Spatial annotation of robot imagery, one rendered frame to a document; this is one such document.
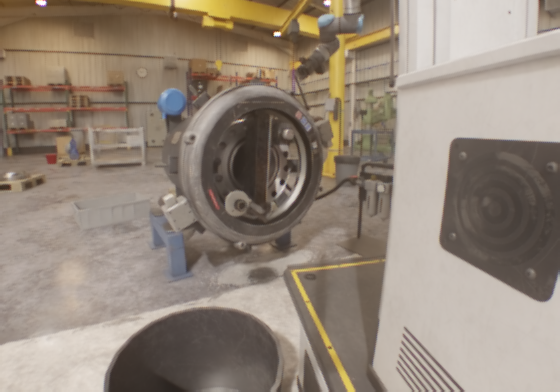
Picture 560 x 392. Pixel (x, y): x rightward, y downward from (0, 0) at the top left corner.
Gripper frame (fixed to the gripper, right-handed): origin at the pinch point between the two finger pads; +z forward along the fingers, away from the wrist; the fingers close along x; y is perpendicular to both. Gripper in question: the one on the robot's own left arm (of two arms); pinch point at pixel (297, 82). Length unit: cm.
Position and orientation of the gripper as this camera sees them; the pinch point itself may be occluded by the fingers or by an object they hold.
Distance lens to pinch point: 145.1
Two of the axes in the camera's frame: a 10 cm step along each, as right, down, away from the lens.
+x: 7.0, 3.2, -6.4
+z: -6.2, 7.2, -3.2
